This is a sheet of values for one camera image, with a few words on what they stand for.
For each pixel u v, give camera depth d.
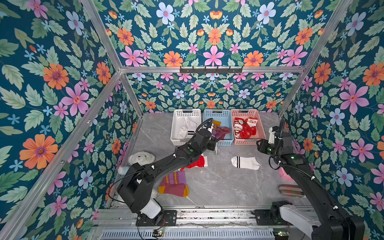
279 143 0.59
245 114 1.15
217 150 0.93
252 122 1.10
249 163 0.93
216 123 1.12
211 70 0.92
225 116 1.15
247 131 1.04
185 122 1.09
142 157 0.84
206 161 0.93
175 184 0.84
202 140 0.62
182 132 1.04
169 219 0.73
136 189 0.43
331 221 0.39
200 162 0.93
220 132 1.01
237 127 1.04
